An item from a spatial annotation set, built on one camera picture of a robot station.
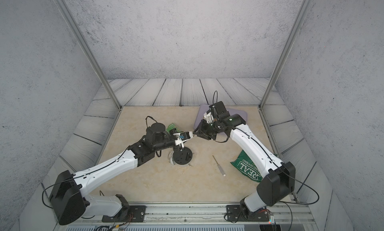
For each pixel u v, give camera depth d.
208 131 0.66
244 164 0.87
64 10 0.73
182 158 0.88
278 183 0.40
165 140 0.62
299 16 0.76
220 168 0.88
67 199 0.40
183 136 0.60
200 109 1.19
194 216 0.73
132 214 0.72
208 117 0.73
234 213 0.73
